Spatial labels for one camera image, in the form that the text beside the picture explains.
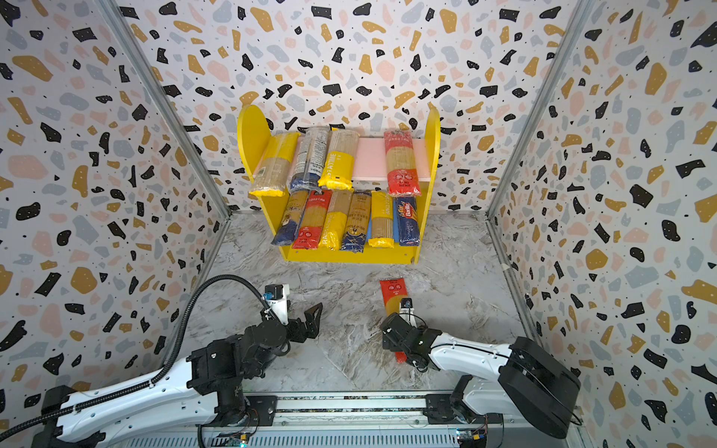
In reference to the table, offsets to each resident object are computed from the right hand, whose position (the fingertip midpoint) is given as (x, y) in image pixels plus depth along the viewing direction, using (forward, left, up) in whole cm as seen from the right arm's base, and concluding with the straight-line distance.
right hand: (392, 331), depth 88 cm
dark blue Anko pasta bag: (+35, +35, +16) cm, 52 cm away
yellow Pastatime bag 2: (+34, +4, +15) cm, 37 cm away
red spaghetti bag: (+13, -1, +1) cm, 13 cm away
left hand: (-1, +22, +21) cm, 31 cm away
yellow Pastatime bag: (+33, +19, +15) cm, 41 cm away
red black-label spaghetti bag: (+26, +27, +16) cm, 41 cm away
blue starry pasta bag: (+30, +12, +15) cm, 35 cm away
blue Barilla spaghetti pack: (+32, -5, +16) cm, 36 cm away
